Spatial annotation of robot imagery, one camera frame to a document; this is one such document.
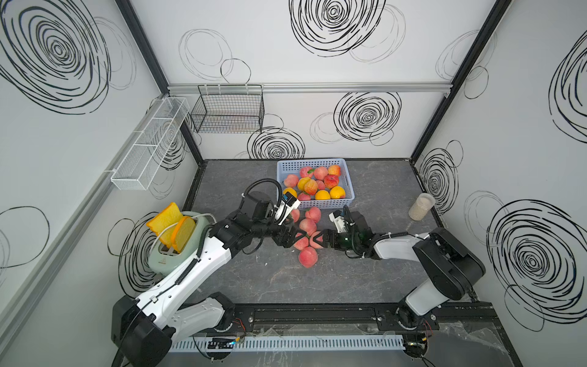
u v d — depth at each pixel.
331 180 1.05
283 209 0.59
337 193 1.01
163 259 0.71
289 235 0.63
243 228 0.54
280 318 0.75
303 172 1.08
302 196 1.00
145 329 0.37
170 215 0.76
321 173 1.08
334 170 1.09
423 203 0.91
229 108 0.97
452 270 0.46
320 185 1.04
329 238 0.80
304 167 1.11
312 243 0.85
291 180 1.05
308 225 0.91
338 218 0.84
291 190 1.02
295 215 0.94
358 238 0.72
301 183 1.04
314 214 0.94
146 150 0.76
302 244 0.87
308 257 0.82
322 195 0.99
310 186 0.99
